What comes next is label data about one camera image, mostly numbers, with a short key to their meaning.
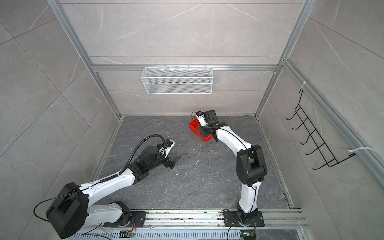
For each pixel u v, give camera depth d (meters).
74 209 0.40
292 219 0.75
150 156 0.63
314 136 0.68
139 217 0.73
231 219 0.73
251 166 0.51
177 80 1.01
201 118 0.84
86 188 0.45
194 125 1.12
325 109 0.59
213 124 0.71
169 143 0.70
